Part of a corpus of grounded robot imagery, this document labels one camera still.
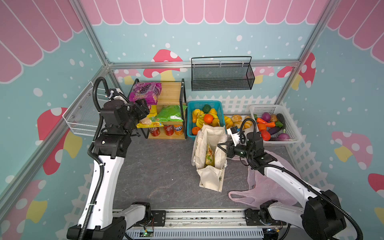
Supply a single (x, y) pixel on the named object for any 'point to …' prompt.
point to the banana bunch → (202, 117)
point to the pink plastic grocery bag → (264, 191)
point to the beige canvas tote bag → (210, 177)
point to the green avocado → (206, 108)
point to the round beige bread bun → (236, 118)
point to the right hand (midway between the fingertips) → (218, 144)
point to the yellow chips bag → (147, 122)
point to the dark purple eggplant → (274, 129)
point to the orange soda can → (178, 129)
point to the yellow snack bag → (209, 158)
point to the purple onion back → (266, 116)
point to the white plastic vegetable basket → (290, 128)
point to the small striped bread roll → (247, 124)
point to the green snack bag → (172, 113)
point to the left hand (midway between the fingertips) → (141, 105)
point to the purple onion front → (283, 136)
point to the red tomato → (266, 135)
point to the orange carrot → (262, 124)
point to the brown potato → (273, 118)
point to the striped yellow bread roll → (228, 122)
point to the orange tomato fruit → (208, 118)
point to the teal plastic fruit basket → (192, 105)
